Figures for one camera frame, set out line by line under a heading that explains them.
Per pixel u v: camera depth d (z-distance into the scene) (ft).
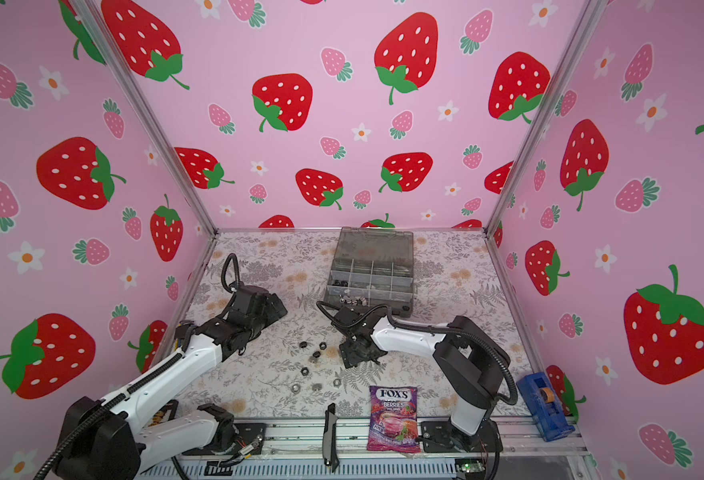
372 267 3.40
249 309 2.09
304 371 2.80
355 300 3.23
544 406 2.45
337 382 2.74
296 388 2.68
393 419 2.46
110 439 1.28
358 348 2.09
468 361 1.49
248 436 2.42
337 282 3.42
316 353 2.89
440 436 2.40
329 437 2.41
